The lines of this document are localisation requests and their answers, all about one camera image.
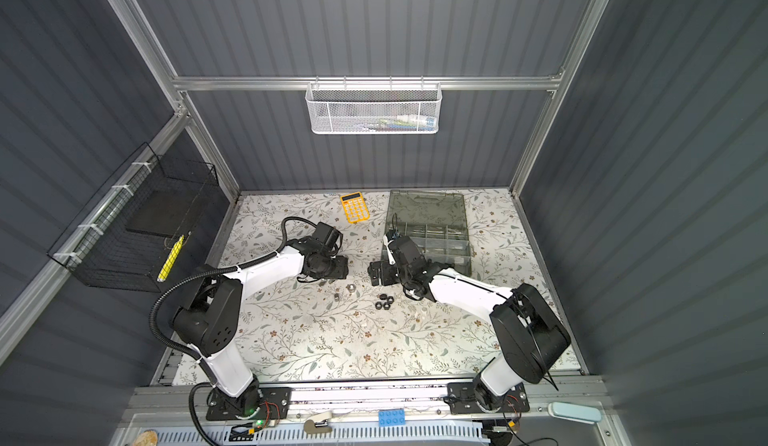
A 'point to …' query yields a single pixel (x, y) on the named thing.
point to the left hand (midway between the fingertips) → (340, 269)
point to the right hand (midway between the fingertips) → (384, 269)
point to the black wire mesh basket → (131, 234)
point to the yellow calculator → (355, 207)
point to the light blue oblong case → (576, 413)
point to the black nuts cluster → (386, 305)
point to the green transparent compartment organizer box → (436, 222)
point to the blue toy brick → (391, 417)
